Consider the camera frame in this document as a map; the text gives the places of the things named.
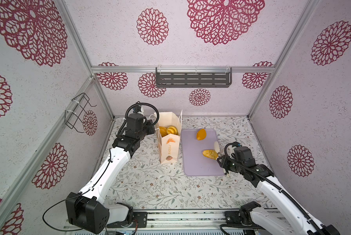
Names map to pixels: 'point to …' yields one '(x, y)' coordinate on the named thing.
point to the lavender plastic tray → (195, 163)
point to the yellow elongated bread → (210, 153)
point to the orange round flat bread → (201, 134)
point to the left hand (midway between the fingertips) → (151, 124)
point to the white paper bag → (168, 145)
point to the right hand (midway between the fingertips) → (219, 158)
